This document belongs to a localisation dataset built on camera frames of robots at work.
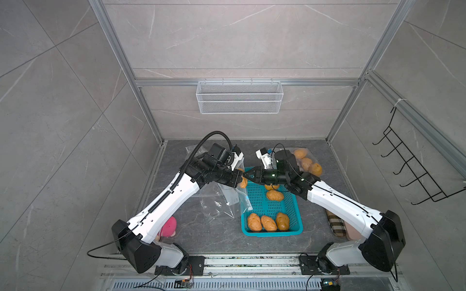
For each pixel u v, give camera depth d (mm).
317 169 956
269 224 798
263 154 696
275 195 882
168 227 783
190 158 490
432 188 604
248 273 729
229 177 615
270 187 919
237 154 639
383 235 394
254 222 811
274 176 637
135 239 381
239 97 1003
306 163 1028
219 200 853
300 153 1070
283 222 809
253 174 669
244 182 716
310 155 1064
